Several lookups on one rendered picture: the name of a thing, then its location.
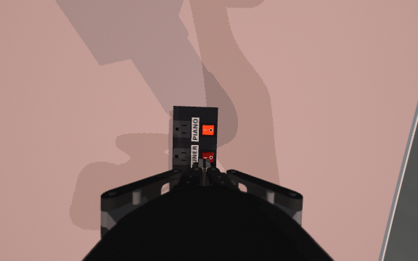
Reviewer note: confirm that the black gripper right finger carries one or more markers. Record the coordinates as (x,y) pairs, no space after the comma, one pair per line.
(286,199)

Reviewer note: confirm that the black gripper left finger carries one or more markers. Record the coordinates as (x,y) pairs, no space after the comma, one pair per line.
(118,202)

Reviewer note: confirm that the black power strip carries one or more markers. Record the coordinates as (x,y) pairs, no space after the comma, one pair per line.
(194,135)

